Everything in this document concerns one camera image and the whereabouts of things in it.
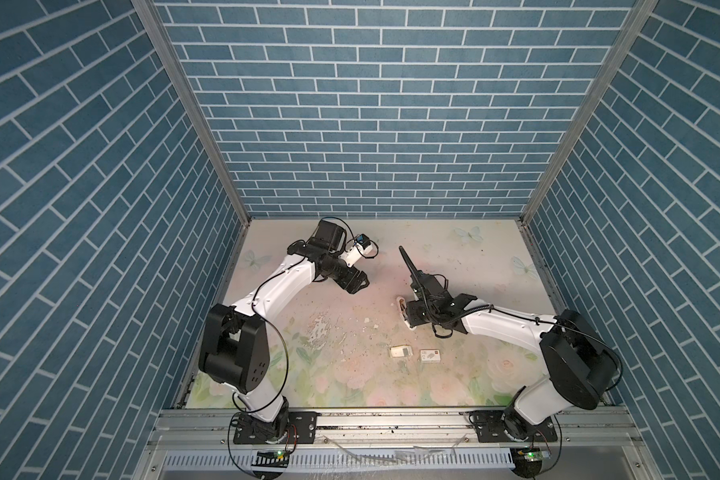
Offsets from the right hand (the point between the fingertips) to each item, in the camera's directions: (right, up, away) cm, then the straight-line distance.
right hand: (407, 307), depth 90 cm
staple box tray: (-2, -12, -3) cm, 13 cm away
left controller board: (-35, -34, -18) cm, 52 cm away
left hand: (-15, +10, -3) cm, 18 cm away
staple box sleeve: (+6, -13, -5) cm, 15 cm away
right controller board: (+27, -34, -18) cm, 47 cm away
